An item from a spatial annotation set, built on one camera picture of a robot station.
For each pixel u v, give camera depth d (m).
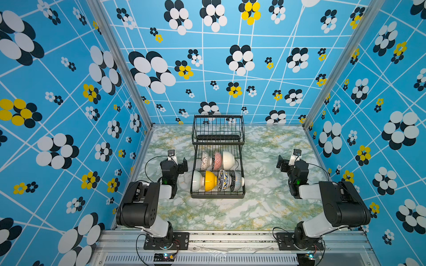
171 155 0.80
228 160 0.90
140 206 0.45
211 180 0.83
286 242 0.73
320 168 1.04
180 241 0.73
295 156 0.79
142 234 0.66
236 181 0.81
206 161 0.89
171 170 0.70
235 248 0.72
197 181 0.83
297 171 0.72
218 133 1.12
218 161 0.89
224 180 0.81
